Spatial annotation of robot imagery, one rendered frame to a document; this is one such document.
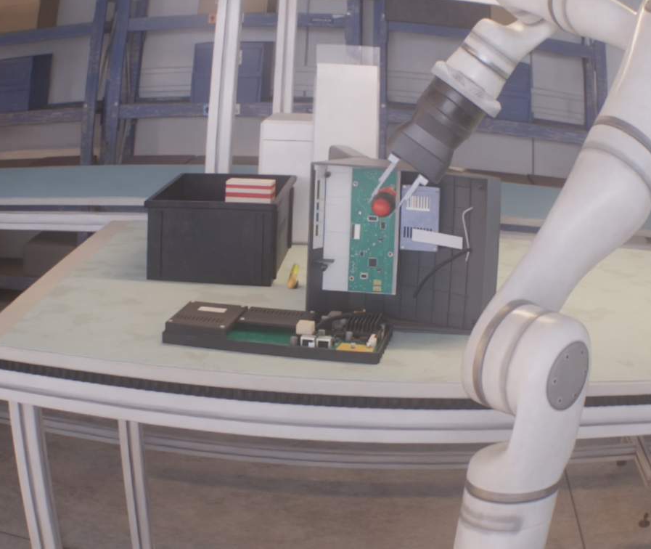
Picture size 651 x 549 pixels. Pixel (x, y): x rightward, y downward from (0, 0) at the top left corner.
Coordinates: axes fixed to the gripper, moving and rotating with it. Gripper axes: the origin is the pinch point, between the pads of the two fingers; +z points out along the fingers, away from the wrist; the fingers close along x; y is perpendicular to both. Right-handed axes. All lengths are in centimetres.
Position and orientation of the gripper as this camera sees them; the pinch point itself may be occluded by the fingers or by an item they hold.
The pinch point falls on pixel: (379, 210)
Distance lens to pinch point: 134.6
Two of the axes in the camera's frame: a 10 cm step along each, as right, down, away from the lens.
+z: -5.7, 7.8, 2.6
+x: -8.1, -5.8, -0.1
